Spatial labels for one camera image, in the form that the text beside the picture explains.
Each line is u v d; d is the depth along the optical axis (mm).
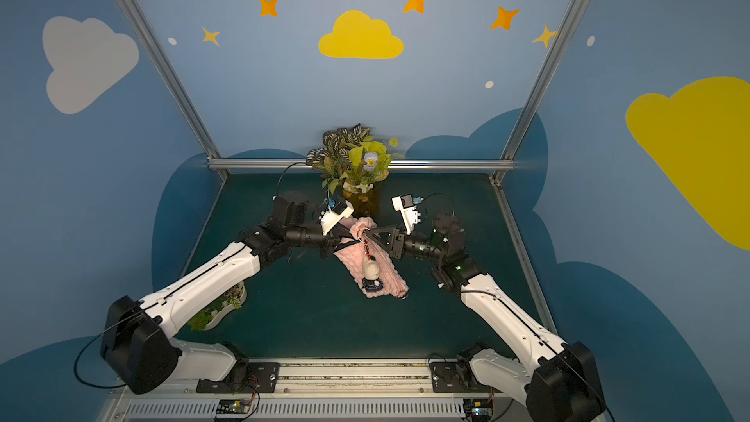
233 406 717
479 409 720
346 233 703
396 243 625
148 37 803
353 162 955
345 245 718
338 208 638
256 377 742
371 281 718
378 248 764
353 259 748
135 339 396
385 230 666
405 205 639
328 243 642
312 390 734
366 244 695
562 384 388
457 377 741
